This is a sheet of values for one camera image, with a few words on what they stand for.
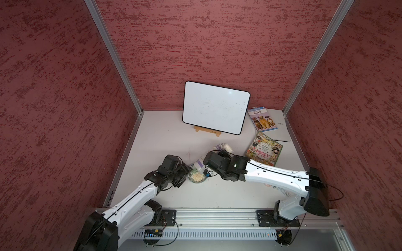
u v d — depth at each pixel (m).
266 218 0.73
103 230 0.39
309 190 0.41
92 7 0.71
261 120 1.13
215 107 0.96
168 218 0.74
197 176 0.85
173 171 0.69
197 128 1.06
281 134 1.12
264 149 0.99
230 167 0.53
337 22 0.75
